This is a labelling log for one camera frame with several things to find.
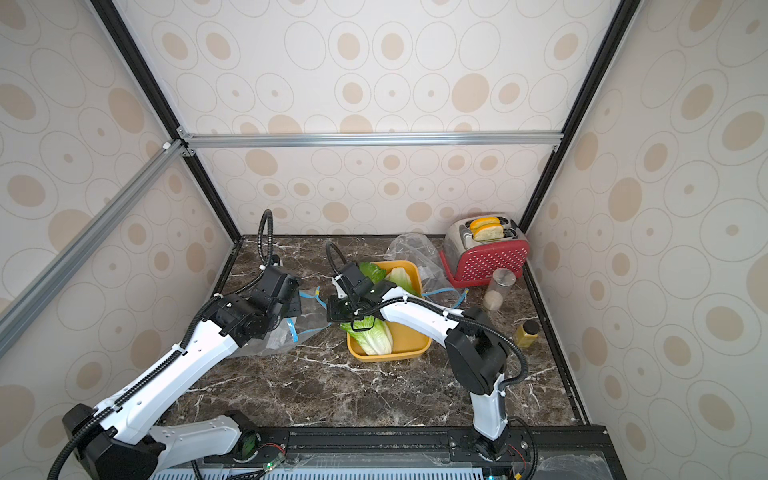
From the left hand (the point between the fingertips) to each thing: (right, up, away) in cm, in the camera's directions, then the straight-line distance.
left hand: (296, 294), depth 76 cm
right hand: (+8, -5, +9) cm, 13 cm away
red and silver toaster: (+51, +13, +18) cm, 56 cm away
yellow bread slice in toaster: (+54, +21, +21) cm, 62 cm away
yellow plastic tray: (+29, -16, +15) cm, 37 cm away
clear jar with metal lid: (+59, -1, +20) cm, 62 cm away
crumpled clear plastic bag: (+38, +2, +18) cm, 43 cm away
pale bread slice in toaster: (+55, +18, +19) cm, 61 cm away
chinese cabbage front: (+19, -12, +7) cm, 23 cm away
